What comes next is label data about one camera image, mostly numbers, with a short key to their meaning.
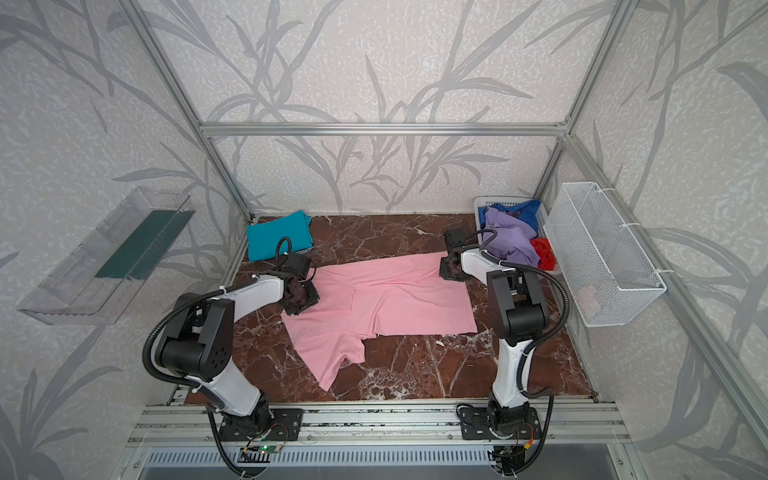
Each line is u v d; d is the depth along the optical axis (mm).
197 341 469
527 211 1118
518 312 525
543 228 1079
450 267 808
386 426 753
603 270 622
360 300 971
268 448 707
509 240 884
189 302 479
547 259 958
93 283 637
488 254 675
